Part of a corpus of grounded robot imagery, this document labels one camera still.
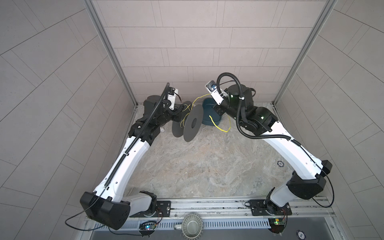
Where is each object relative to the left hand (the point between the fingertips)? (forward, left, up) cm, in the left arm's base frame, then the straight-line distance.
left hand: (186, 103), depth 68 cm
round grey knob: (-44, -3, -34) cm, 56 cm away
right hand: (+1, -12, +5) cm, 13 cm away
